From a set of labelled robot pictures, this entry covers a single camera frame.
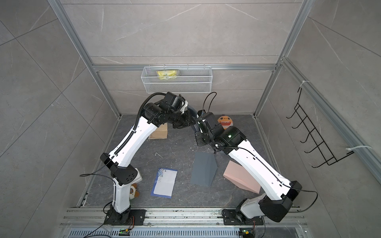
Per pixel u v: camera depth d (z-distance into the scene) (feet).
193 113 2.28
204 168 2.96
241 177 2.87
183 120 2.08
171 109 1.88
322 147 2.08
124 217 2.13
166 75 2.75
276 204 1.30
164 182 2.81
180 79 2.88
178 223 2.40
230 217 2.40
